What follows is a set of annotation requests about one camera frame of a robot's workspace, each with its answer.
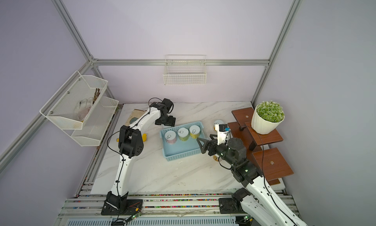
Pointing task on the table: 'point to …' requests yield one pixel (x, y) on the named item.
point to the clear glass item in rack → (83, 108)
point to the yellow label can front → (194, 130)
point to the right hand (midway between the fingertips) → (204, 139)
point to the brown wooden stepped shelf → (268, 160)
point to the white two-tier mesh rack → (93, 131)
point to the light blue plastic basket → (182, 149)
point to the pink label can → (170, 137)
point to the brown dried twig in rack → (96, 95)
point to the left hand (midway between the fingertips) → (167, 125)
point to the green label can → (183, 134)
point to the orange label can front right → (216, 157)
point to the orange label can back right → (218, 122)
